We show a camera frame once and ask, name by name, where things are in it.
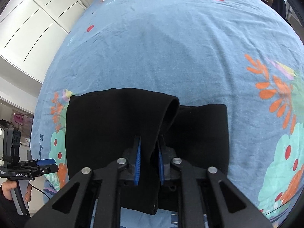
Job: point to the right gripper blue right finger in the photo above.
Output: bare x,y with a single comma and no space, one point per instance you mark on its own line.
161,167

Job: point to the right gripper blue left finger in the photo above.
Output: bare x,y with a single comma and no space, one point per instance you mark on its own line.
137,164

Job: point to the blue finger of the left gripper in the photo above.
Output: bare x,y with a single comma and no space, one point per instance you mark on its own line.
39,170
40,163

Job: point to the black pants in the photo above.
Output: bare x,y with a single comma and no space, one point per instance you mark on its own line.
101,125

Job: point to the person left hand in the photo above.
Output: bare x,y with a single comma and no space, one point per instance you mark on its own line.
8,185

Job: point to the blue patterned bed sheet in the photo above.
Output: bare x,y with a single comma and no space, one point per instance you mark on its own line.
240,53

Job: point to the white wardrobe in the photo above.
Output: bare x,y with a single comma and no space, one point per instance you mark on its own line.
33,30

